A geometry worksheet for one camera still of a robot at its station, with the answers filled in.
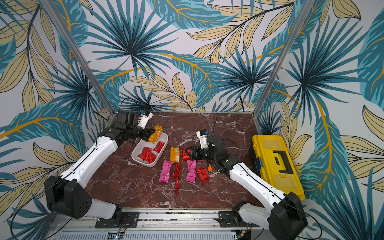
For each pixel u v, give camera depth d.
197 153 0.66
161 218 0.75
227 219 0.74
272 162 0.77
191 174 0.85
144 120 0.72
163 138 0.96
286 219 0.39
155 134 0.82
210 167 0.90
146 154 0.92
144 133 0.71
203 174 0.86
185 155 0.94
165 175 0.86
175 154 0.94
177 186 0.82
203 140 0.70
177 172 0.86
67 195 0.40
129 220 0.72
